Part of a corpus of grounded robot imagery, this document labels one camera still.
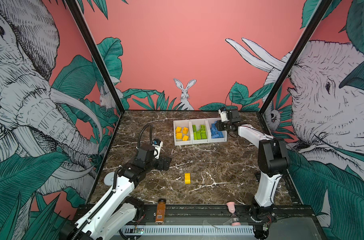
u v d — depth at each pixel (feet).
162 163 2.26
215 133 3.42
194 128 3.54
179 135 3.35
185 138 3.32
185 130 3.42
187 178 2.78
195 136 3.29
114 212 1.54
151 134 2.21
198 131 3.51
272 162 1.73
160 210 2.35
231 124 2.50
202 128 3.46
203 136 3.42
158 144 2.30
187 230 2.30
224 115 2.94
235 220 2.38
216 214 2.50
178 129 3.49
